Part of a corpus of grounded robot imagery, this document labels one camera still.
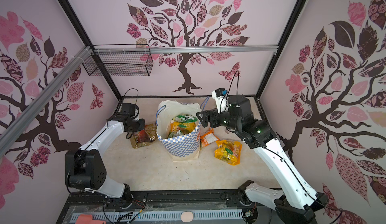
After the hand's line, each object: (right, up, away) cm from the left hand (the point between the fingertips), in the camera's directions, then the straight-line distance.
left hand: (141, 128), depth 89 cm
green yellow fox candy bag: (+23, -1, +6) cm, 24 cm away
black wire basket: (-15, +43, +6) cm, 46 cm away
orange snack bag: (+41, -6, +1) cm, 41 cm away
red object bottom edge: (-18, -41, -19) cm, 49 cm away
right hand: (+38, +11, -27) cm, 47 cm away
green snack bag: (+27, +6, 0) cm, 27 cm away
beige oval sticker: (+29, -39, -20) cm, 53 cm away
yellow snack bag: (+52, -12, -8) cm, 54 cm away
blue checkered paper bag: (+26, -8, -17) cm, 32 cm away
